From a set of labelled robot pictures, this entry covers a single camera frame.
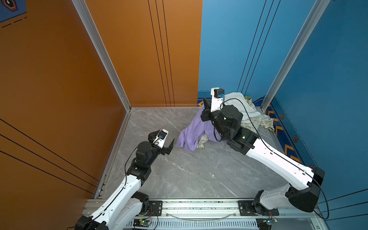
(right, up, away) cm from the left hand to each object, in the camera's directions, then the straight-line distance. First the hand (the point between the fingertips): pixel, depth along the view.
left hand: (165, 133), depth 78 cm
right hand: (+19, +17, -14) cm, 29 cm away
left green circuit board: (-11, -44, -8) cm, 46 cm away
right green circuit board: (+52, -42, -8) cm, 68 cm away
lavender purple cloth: (+13, -3, +1) cm, 13 cm away
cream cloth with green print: (+53, +6, +19) cm, 56 cm away
